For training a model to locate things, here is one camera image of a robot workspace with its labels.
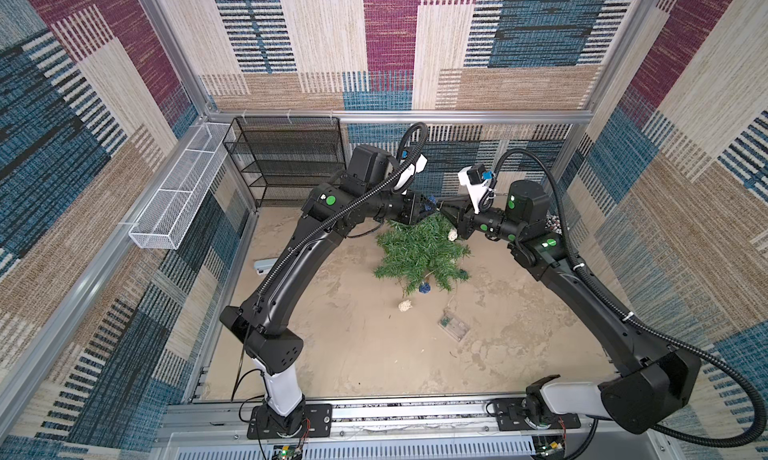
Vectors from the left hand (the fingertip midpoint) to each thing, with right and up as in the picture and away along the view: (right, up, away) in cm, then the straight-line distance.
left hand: (434, 208), depth 65 cm
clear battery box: (+9, -33, +22) cm, 41 cm away
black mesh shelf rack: (-47, +20, +44) cm, 67 cm away
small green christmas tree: (-3, -11, +10) cm, 15 cm away
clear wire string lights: (+10, -24, +27) cm, 38 cm away
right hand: (+3, +1, +6) cm, 7 cm away
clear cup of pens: (+38, -3, +23) cm, 45 cm away
